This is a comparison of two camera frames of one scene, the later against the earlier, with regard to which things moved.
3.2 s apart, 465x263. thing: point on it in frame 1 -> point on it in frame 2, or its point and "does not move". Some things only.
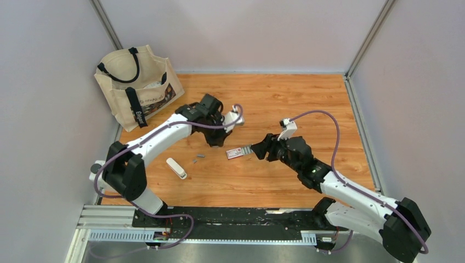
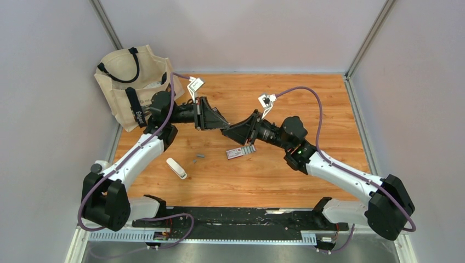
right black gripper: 267,145 -> 247,130
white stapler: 180,172 does not move
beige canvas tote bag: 139,84 does not move
